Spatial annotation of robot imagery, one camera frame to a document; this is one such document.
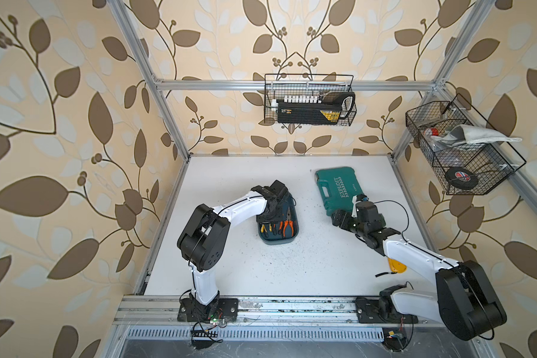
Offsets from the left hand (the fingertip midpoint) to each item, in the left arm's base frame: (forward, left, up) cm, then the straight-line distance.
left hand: (276, 219), depth 91 cm
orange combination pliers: (+1, -6, -3) cm, 6 cm away
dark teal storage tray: (-6, +1, -5) cm, 8 cm away
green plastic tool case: (+17, -28, 0) cm, 33 cm away
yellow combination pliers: (-4, +5, -2) cm, 7 cm away
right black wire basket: (+8, -63, +30) cm, 71 cm away
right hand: (+1, -26, +2) cm, 26 cm away
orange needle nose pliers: (-1, -2, -3) cm, 4 cm away
